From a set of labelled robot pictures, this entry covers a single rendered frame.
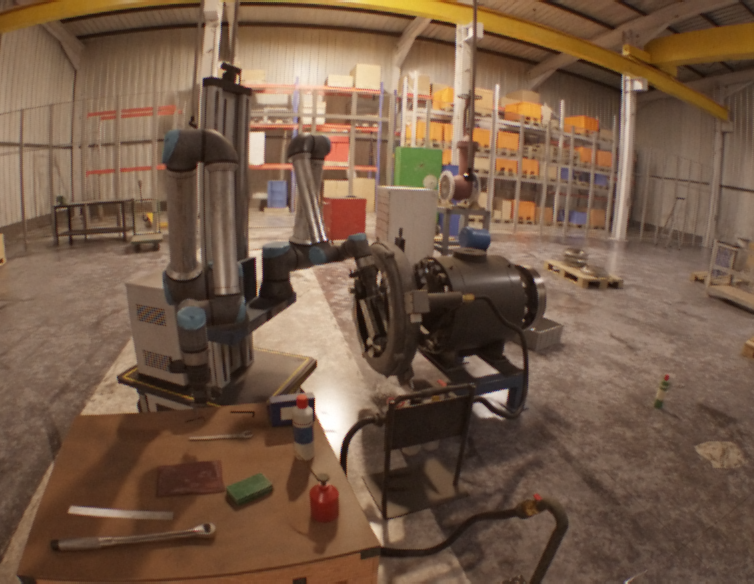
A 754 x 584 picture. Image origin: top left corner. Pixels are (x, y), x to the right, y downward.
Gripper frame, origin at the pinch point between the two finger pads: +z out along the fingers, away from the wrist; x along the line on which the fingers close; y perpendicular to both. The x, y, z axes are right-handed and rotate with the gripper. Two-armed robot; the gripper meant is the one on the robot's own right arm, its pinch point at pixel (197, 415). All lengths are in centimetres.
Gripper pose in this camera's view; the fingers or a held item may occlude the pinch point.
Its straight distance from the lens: 147.7
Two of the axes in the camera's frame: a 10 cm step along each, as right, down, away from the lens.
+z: -0.5, 9.6, 2.8
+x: -3.3, -2.8, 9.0
